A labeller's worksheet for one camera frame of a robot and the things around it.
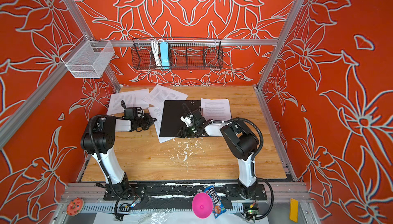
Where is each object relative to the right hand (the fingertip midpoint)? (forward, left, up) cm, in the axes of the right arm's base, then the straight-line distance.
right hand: (177, 135), depth 90 cm
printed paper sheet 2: (+31, +33, -2) cm, 46 cm away
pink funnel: (-35, -14, +2) cm, 38 cm away
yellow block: (-37, -56, -4) cm, 67 cm away
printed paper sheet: (+21, -28, -3) cm, 35 cm away
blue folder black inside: (+21, +5, -4) cm, 22 cm away
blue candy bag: (-36, -21, -2) cm, 42 cm away
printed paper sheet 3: (+19, +15, -2) cm, 24 cm away
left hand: (+14, +15, -2) cm, 20 cm away
